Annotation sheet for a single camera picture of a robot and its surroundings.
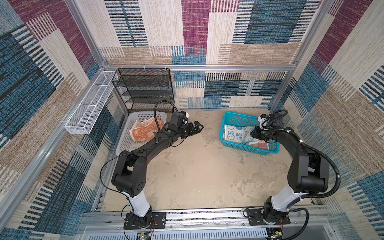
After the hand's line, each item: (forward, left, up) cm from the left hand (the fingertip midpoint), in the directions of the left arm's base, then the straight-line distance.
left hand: (199, 127), depth 87 cm
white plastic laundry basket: (-1, +46, -13) cm, 48 cm away
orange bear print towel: (+10, +37, -15) cm, 41 cm away
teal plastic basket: (+14, -30, -11) cm, 35 cm away
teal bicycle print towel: (+3, -27, -12) cm, 30 cm away
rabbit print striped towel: (-3, -40, -15) cm, 43 cm away
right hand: (-1, -32, -7) cm, 33 cm away
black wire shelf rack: (+36, +35, -1) cm, 50 cm away
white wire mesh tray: (+8, +69, 0) cm, 69 cm away
